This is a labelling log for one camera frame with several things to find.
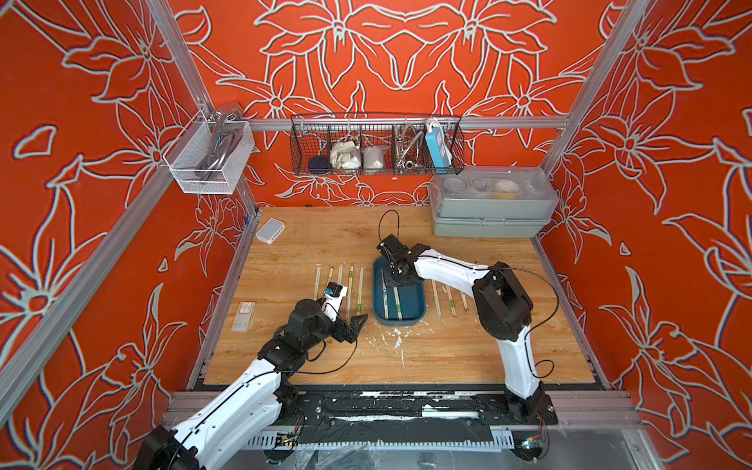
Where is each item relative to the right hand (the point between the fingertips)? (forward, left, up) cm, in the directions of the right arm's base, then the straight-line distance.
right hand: (385, 280), depth 95 cm
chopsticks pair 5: (+1, +23, -3) cm, 24 cm away
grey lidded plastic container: (+25, -38, +12) cm, 47 cm away
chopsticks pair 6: (-4, 0, -3) cm, 5 cm away
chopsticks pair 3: (+5, +16, -2) cm, 17 cm away
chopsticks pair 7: (-7, -4, -2) cm, 8 cm away
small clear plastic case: (-13, +44, -2) cm, 46 cm away
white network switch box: (+22, +45, -1) cm, 50 cm away
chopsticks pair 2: (-7, +8, -3) cm, 11 cm away
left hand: (-14, +9, +8) cm, 18 cm away
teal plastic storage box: (-5, -9, -2) cm, 10 cm away
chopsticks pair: (-5, -17, -3) cm, 18 cm away
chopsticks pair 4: (+3, +19, -3) cm, 20 cm away
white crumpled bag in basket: (+29, +14, +29) cm, 43 cm away
